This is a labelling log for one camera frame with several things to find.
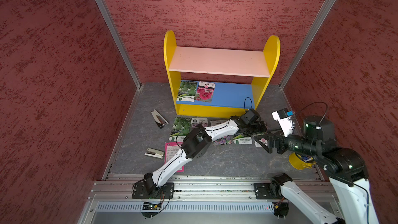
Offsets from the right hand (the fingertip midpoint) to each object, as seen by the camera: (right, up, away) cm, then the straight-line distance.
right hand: (260, 139), depth 60 cm
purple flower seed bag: (-23, +1, +40) cm, 47 cm away
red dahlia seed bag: (-22, +20, +38) cm, 48 cm away
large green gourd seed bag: (-37, -2, +38) cm, 53 cm away
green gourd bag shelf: (-33, +21, +38) cm, 55 cm away
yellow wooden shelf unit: (-13, +27, +44) cm, 53 cm away
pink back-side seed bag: (-41, -13, +25) cm, 50 cm away
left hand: (+12, -5, +30) cm, 32 cm away
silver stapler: (-50, -14, +24) cm, 57 cm away
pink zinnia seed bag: (-9, -9, +32) cm, 35 cm away
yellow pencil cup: (+10, -5, -10) cm, 15 cm away
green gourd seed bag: (0, -9, +31) cm, 33 cm away
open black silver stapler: (-51, +1, +38) cm, 63 cm away
